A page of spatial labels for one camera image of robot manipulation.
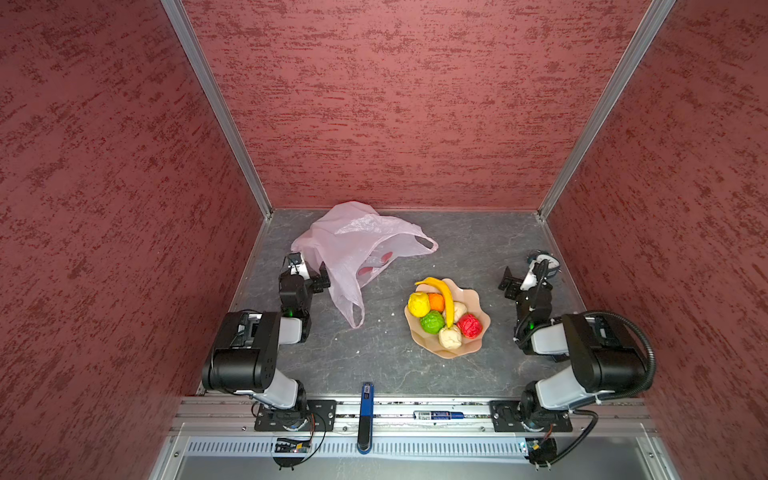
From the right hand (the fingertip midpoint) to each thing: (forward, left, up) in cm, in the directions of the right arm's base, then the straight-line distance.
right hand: (518, 274), depth 92 cm
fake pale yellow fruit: (-19, +24, -2) cm, 31 cm away
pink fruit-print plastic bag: (+12, +51, +4) cm, 52 cm away
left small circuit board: (-41, +67, -11) cm, 79 cm away
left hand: (+4, +66, 0) cm, 66 cm away
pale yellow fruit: (-10, +20, -3) cm, 22 cm away
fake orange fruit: (-8, +27, -1) cm, 28 cm away
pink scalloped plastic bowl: (-18, +29, -6) cm, 35 cm away
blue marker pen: (-36, +30, -8) cm, 48 cm away
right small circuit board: (-44, +5, -10) cm, 46 cm away
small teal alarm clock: (+11, -13, -5) cm, 18 cm away
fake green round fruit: (-14, +29, -2) cm, 32 cm away
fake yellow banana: (-7, +24, -1) cm, 25 cm away
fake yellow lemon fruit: (-10, +32, +2) cm, 34 cm away
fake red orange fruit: (-16, +19, 0) cm, 25 cm away
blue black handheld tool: (-36, +48, -10) cm, 61 cm away
